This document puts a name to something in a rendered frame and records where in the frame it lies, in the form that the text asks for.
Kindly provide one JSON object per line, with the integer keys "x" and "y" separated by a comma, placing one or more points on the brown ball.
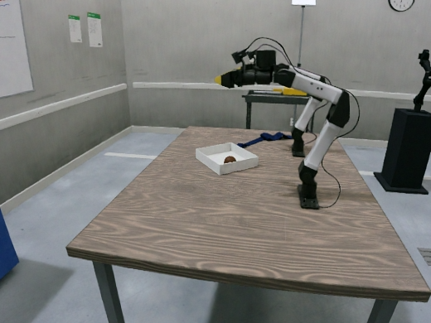
{"x": 229, "y": 159}

